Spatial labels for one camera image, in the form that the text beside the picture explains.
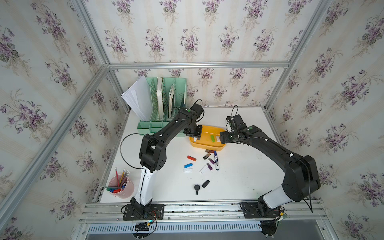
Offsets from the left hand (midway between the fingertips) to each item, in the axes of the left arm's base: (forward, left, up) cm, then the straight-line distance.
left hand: (198, 136), depth 90 cm
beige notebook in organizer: (+30, +18, +10) cm, 36 cm away
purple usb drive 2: (-11, -8, -10) cm, 17 cm away
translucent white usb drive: (-4, -11, +5) cm, 12 cm away
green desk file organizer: (+26, +21, +10) cm, 35 cm away
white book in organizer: (+22, +25, +12) cm, 35 cm away
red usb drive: (-9, +4, -11) cm, 15 cm away
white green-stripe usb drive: (-2, +2, 0) cm, 3 cm away
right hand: (-1, -17, +2) cm, 17 cm away
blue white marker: (-11, -11, -10) cm, 19 cm away
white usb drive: (-15, -3, -11) cm, 19 cm away
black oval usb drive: (-25, -3, -10) cm, 27 cm away
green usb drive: (+6, -10, -11) cm, 16 cm away
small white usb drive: (-17, +6, -10) cm, 21 cm away
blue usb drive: (-13, +6, -11) cm, 19 cm away
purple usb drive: (-14, -6, -10) cm, 19 cm away
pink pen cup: (-27, +41, -6) cm, 50 cm away
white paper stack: (+25, +39, +11) cm, 47 cm away
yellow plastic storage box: (+3, -5, -11) cm, 13 cm away
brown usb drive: (-4, -7, -10) cm, 13 cm away
